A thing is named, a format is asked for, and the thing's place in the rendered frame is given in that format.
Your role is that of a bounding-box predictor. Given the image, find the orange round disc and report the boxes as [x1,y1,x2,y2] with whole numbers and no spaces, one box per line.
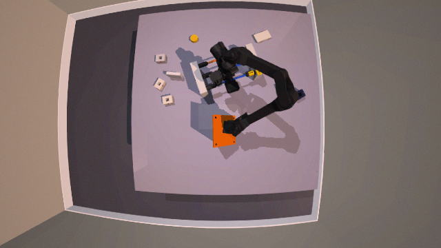
[190,34,198,43]

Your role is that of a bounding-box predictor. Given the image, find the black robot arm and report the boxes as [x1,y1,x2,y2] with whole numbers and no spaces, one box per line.
[209,41,299,137]

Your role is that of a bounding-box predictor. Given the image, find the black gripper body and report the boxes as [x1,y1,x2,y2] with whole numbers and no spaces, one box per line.
[216,60,240,94]

